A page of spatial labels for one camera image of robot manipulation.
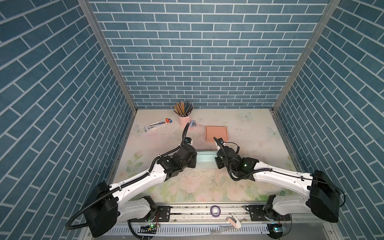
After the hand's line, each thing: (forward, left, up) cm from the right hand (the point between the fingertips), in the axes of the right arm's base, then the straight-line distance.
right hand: (215, 153), depth 82 cm
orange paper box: (+21, -2, -8) cm, 23 cm away
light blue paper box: (-3, +4, -2) cm, 6 cm away
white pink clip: (-29, -10, -10) cm, 33 cm away
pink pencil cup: (+27, +22, -5) cm, 35 cm away
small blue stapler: (+28, +16, -9) cm, 34 cm away
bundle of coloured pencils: (+33, +23, +1) cm, 40 cm away
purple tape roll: (-26, -3, -12) cm, 29 cm away
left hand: (-3, +11, -1) cm, 11 cm away
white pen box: (+25, +42, -9) cm, 50 cm away
